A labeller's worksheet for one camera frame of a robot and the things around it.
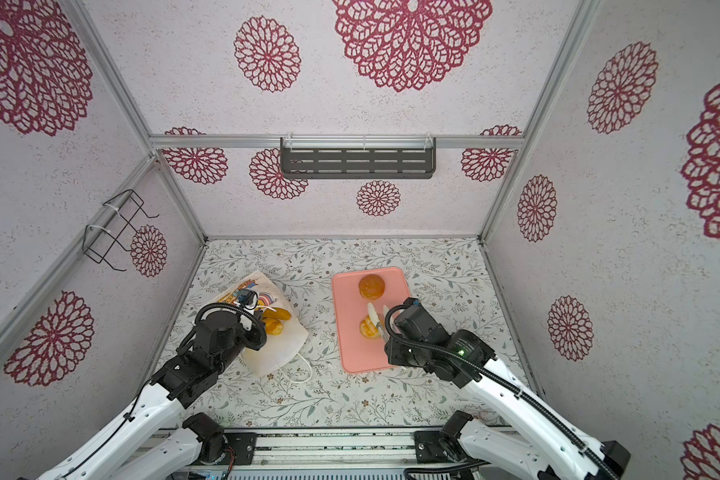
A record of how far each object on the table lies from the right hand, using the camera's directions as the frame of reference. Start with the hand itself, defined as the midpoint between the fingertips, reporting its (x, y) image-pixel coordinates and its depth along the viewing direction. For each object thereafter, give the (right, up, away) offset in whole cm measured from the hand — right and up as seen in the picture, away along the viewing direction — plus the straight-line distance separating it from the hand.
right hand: (388, 344), depth 71 cm
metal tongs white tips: (-3, +7, -14) cm, 16 cm away
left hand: (-33, +5, +7) cm, 34 cm away
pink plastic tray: (-7, -8, +19) cm, 22 cm away
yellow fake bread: (-4, -1, +20) cm, 21 cm away
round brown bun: (-3, +12, +31) cm, 33 cm away
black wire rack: (-71, +25, +2) cm, 75 cm away
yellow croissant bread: (-30, +4, +19) cm, 36 cm away
